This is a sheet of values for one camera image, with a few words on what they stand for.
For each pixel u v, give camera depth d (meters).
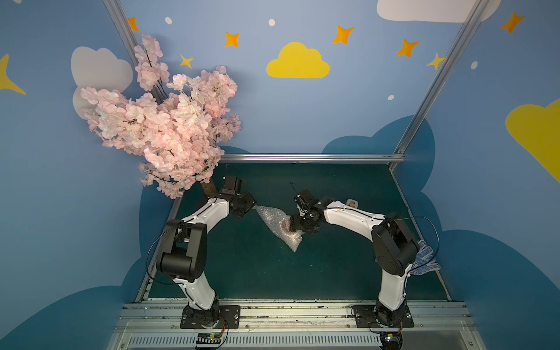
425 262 0.88
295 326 0.74
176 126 0.61
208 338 0.73
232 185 0.76
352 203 1.01
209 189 0.96
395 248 0.50
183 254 0.47
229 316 0.77
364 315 0.75
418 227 1.04
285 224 0.89
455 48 0.79
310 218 0.69
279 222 0.90
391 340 0.73
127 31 0.73
